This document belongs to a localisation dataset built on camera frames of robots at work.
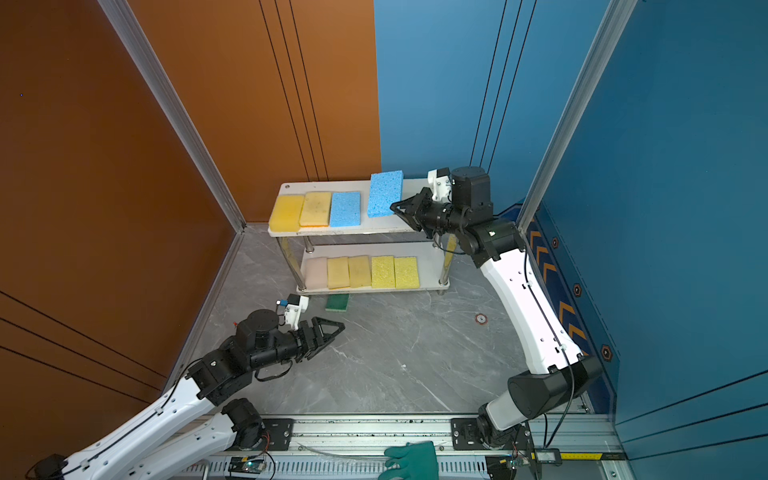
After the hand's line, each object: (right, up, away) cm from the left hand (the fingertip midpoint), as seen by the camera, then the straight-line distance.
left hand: (342, 330), depth 69 cm
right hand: (+11, +28, -5) cm, 30 cm away
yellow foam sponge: (+1, +12, +28) cm, 30 cm away
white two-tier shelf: (-9, +24, +47) cm, 54 cm away
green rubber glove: (+18, -31, +1) cm, 35 cm away
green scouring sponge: (-6, +2, +26) cm, 27 cm away
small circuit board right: (+37, -33, +2) cm, 50 cm away
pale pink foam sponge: (-13, +11, +27) cm, 32 cm away
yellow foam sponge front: (-6, +11, +26) cm, 29 cm away
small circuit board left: (-23, -33, +2) cm, 40 cm away
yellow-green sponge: (+9, +11, +28) cm, 31 cm away
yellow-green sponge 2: (+16, +11, +28) cm, 34 cm away
